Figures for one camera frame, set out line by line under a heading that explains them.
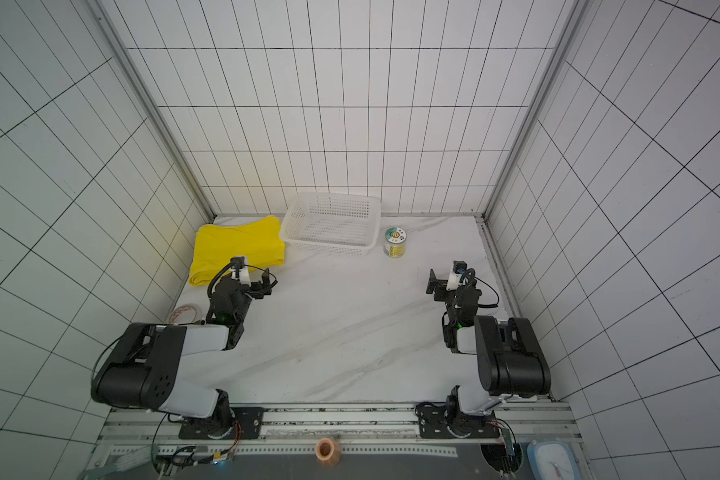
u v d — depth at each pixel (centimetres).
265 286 83
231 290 71
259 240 107
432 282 84
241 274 78
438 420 73
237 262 81
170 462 70
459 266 77
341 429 73
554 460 66
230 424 72
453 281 80
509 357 47
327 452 60
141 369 44
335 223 117
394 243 101
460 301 68
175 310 93
